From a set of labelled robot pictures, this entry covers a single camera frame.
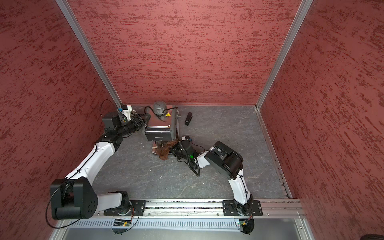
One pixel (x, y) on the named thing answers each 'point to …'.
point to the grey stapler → (188, 118)
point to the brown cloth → (164, 150)
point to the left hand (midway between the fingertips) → (149, 120)
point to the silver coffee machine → (162, 122)
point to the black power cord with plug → (158, 115)
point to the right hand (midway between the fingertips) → (167, 148)
